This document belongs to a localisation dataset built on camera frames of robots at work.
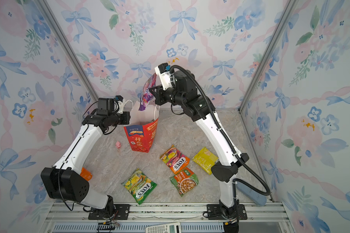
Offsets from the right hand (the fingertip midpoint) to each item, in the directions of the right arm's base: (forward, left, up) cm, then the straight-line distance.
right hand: (150, 87), depth 61 cm
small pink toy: (0, +29, -46) cm, 54 cm away
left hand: (+5, +15, -22) cm, 27 cm away
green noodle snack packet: (-23, -16, -48) cm, 56 cm away
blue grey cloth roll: (-32, -54, -47) cm, 78 cm away
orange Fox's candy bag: (-11, -10, -46) cm, 48 cm away
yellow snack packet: (-10, -28, -46) cm, 55 cm away
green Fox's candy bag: (-27, +9, -45) cm, 54 cm away
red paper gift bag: (+15, +14, -43) cm, 48 cm away
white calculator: (-45, -10, -47) cm, 66 cm away
